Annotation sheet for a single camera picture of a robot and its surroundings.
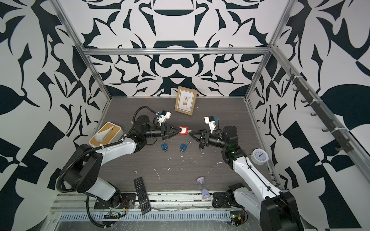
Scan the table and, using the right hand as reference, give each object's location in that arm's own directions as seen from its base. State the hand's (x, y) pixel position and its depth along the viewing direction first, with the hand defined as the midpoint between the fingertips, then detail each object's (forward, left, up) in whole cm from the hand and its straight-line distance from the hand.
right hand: (191, 136), depth 69 cm
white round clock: (-1, -41, -24) cm, 48 cm away
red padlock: (+5, +3, -2) cm, 6 cm away
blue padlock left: (+7, +16, -25) cm, 31 cm away
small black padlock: (+7, -7, -26) cm, 28 cm away
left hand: (+5, +4, 0) cm, 6 cm away
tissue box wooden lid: (+12, +53, -18) cm, 57 cm away
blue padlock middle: (+7, +4, -26) cm, 27 cm away
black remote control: (-21, +25, -23) cm, 40 cm away
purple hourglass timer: (-20, -7, -24) cm, 32 cm away
